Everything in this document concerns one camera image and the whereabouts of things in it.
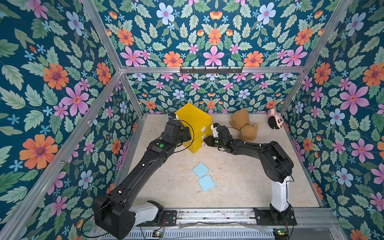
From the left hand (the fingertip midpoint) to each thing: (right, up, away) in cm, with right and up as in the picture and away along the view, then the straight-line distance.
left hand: (185, 129), depth 78 cm
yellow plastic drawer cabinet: (+8, +3, +7) cm, 10 cm away
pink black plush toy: (+61, +6, +26) cm, 67 cm away
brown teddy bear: (+36, +7, +27) cm, 45 cm away
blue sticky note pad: (+8, -26, +14) cm, 30 cm away
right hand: (+10, -6, +18) cm, 21 cm away
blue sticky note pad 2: (+11, -31, +7) cm, 34 cm away
